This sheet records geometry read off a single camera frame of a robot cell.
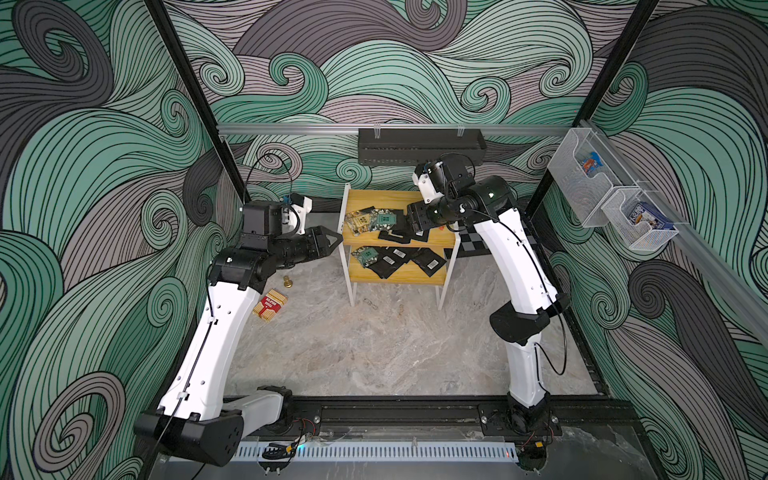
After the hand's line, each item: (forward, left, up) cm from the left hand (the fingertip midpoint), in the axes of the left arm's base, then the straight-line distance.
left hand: (336, 236), depth 67 cm
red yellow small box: (0, +25, -34) cm, 42 cm away
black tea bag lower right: (+7, -25, -19) cm, 32 cm away
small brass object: (+8, +21, -34) cm, 41 cm away
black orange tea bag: (+3, -15, -2) cm, 15 cm away
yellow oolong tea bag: (+7, -5, -2) cm, 8 cm away
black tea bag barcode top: (+3, -20, -3) cm, 20 cm away
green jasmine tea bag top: (+7, -11, -2) cm, 13 cm away
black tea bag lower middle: (+9, -17, -19) cm, 27 cm away
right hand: (+9, -21, -2) cm, 23 cm away
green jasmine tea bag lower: (+9, -6, -19) cm, 22 cm away
